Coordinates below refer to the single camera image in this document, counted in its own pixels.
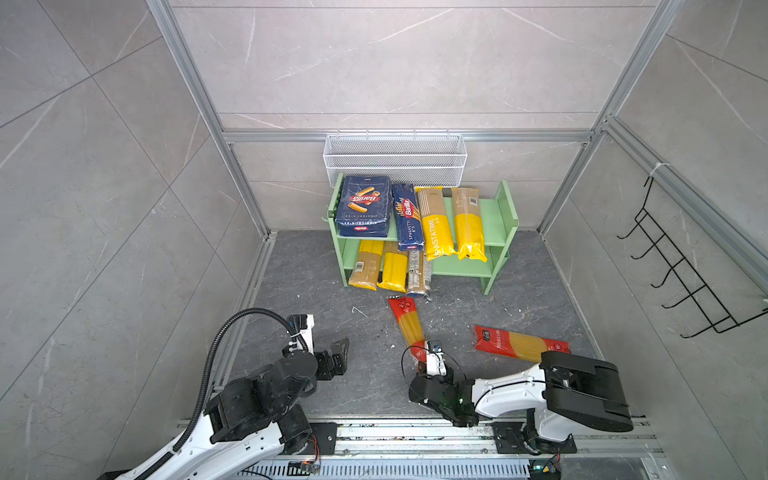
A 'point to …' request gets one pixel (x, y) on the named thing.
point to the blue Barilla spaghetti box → (410, 231)
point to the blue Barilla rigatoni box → (364, 206)
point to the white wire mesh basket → (420, 159)
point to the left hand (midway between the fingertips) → (334, 338)
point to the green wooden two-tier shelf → (500, 225)
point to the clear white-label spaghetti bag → (419, 272)
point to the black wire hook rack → (676, 282)
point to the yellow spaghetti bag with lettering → (437, 233)
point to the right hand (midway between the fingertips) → (419, 367)
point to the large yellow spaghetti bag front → (395, 267)
